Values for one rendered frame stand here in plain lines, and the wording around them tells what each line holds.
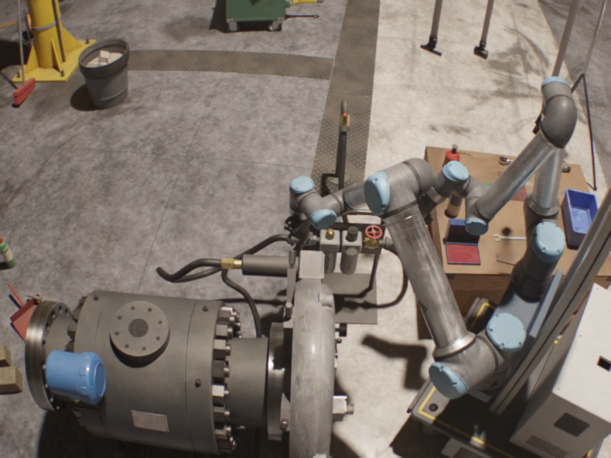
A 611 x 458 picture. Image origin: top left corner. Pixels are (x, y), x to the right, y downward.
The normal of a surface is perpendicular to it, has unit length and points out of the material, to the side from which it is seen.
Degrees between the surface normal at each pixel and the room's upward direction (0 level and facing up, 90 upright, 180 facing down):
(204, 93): 0
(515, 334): 5
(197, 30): 0
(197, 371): 22
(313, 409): 37
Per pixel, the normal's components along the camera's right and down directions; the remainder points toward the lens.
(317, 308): 0.07, -0.81
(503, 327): 0.12, -0.67
